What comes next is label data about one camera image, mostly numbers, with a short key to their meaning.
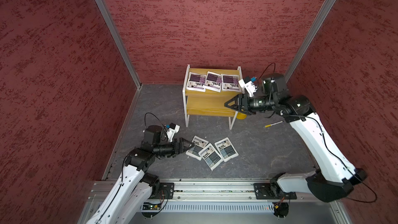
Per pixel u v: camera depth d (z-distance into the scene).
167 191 0.71
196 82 0.74
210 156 0.84
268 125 0.96
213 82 0.74
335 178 0.38
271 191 0.67
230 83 0.74
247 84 0.58
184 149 0.62
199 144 0.89
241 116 1.00
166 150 0.63
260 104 0.52
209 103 0.89
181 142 0.63
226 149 0.87
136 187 0.60
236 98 0.56
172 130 0.68
